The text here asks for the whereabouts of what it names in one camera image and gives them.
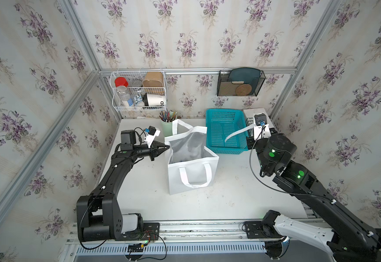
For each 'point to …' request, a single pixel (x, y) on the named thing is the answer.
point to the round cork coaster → (243, 89)
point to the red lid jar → (120, 81)
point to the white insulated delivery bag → (191, 164)
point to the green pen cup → (167, 117)
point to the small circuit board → (135, 248)
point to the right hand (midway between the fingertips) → (259, 122)
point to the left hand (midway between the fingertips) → (170, 149)
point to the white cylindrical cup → (153, 100)
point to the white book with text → (249, 116)
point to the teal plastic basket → (220, 123)
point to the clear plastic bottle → (123, 95)
